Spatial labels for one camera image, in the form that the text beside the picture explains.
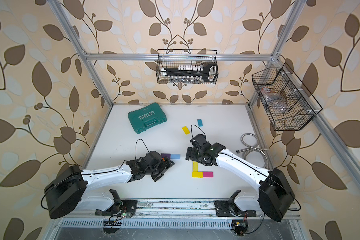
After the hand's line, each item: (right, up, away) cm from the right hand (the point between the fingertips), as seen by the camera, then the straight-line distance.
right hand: (192, 157), depth 83 cm
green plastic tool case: (-32, +23, +25) cm, 47 cm away
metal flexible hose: (+36, +2, +10) cm, 37 cm away
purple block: (-15, -2, +10) cm, 18 cm away
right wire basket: (+47, +29, -10) cm, 56 cm away
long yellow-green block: (+2, -7, +6) cm, 9 cm away
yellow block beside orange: (-4, +13, +23) cm, 26 cm away
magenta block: (+9, -10, +2) cm, 14 cm away
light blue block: (-10, -2, +9) cm, 14 cm away
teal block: (+7, +18, +25) cm, 32 cm away
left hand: (-13, -5, 0) cm, 14 cm away
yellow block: (+2, -10, +3) cm, 11 cm away
